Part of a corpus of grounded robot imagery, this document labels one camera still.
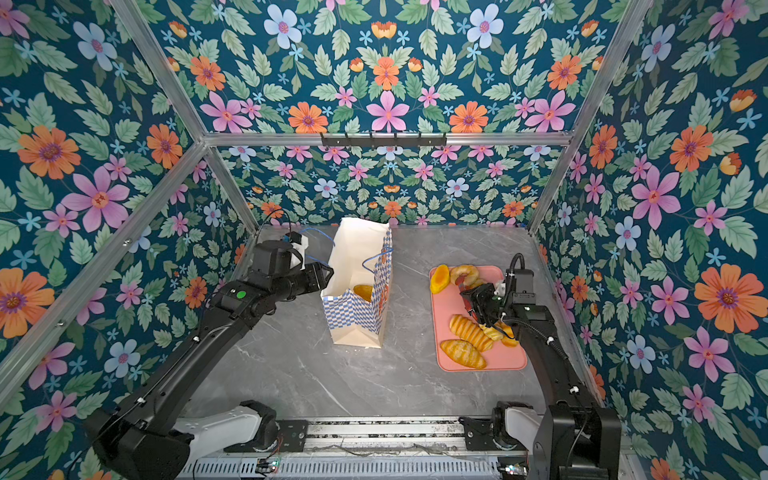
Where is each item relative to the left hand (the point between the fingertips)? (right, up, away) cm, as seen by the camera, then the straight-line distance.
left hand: (332, 265), depth 73 cm
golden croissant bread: (+34, -25, +10) cm, 44 cm away
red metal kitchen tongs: (+35, -7, +15) cm, 39 cm away
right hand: (+34, -8, +9) cm, 36 cm away
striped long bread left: (+38, -20, +15) cm, 46 cm away
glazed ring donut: (+40, -6, +25) cm, 48 cm away
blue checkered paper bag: (+3, +3, +24) cm, 24 cm away
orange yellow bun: (+30, -6, +29) cm, 42 cm away
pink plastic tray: (+33, -14, +28) cm, 45 cm away
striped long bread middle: (+43, -20, +12) cm, 49 cm away
